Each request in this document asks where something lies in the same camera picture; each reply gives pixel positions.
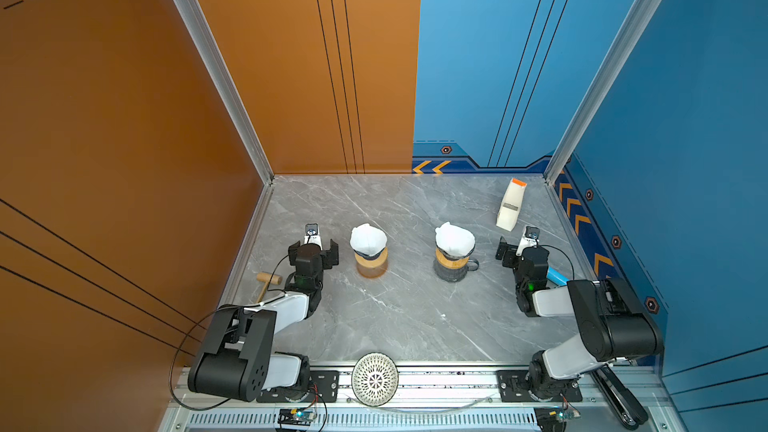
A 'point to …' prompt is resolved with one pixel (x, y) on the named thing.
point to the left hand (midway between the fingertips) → (315, 239)
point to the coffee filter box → (511, 205)
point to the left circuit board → (296, 416)
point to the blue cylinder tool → (555, 277)
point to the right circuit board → (553, 419)
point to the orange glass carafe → (371, 272)
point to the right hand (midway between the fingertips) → (516, 240)
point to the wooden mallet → (265, 277)
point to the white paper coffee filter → (368, 239)
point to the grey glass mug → (454, 274)
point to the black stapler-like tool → (623, 401)
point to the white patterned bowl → (375, 379)
